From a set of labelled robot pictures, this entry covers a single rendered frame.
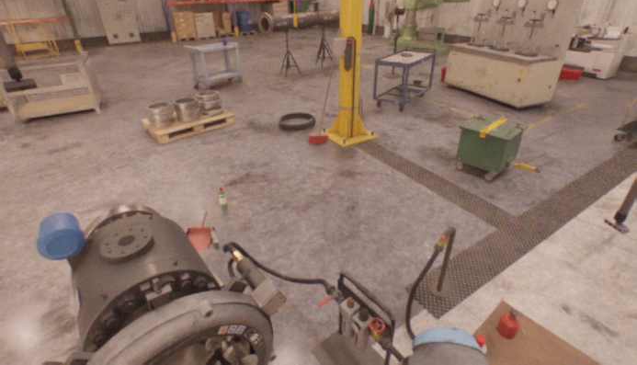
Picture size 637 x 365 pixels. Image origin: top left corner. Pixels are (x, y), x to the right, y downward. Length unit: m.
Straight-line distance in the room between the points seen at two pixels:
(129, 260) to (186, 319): 0.50
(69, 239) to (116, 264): 0.23
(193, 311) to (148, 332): 0.14
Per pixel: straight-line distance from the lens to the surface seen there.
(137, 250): 1.62
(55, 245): 1.78
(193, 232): 3.14
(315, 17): 8.68
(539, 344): 1.93
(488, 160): 3.86
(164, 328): 1.23
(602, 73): 9.71
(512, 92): 6.43
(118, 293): 1.55
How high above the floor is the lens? 1.90
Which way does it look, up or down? 29 degrees down
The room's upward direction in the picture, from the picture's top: 1 degrees counter-clockwise
